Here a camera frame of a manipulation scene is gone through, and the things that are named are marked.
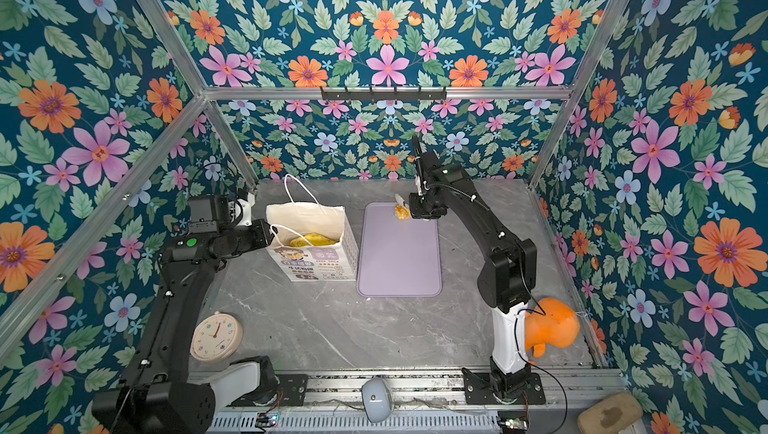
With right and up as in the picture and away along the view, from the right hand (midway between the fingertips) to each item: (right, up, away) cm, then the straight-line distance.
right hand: (418, 210), depth 88 cm
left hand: (-37, -3, -14) cm, 39 cm away
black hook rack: (-11, +37, +5) cm, 38 cm away
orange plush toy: (+36, -30, -11) cm, 48 cm away
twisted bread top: (-5, -1, +17) cm, 18 cm away
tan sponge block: (+43, -47, -20) cm, 67 cm away
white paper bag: (-25, -15, -6) cm, 30 cm away
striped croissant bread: (-32, -9, +2) cm, 33 cm away
